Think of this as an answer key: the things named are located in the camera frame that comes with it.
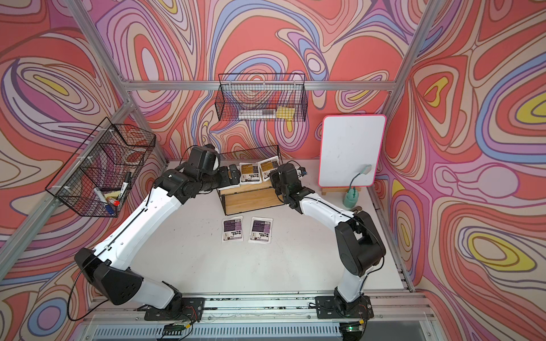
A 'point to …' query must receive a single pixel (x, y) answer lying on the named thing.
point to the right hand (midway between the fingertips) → (268, 176)
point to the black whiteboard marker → (127, 178)
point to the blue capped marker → (108, 207)
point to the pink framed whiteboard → (350, 150)
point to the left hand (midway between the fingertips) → (233, 175)
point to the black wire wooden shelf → (247, 198)
